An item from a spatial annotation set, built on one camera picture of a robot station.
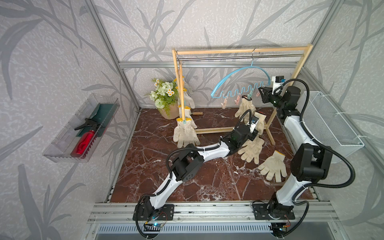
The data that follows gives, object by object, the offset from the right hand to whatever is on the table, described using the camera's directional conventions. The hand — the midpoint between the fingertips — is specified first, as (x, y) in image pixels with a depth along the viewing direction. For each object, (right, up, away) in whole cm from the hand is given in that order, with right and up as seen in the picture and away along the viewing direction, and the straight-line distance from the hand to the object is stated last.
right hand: (260, 86), depth 83 cm
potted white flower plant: (-56, -4, +10) cm, 57 cm away
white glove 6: (0, -21, 0) cm, 21 cm away
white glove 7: (-1, -38, +13) cm, 40 cm away
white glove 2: (-41, -7, +6) cm, 42 cm away
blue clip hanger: (-2, +11, +22) cm, 24 cm away
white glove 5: (-7, -10, +2) cm, 12 cm away
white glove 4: (-42, -26, -6) cm, 50 cm away
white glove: (-43, +3, +16) cm, 46 cm away
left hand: (-2, -21, +2) cm, 21 cm away
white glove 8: (+10, -46, +6) cm, 48 cm away
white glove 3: (-41, -16, -5) cm, 44 cm away
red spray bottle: (-82, -28, -24) cm, 90 cm away
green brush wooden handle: (-34, -13, +32) cm, 49 cm away
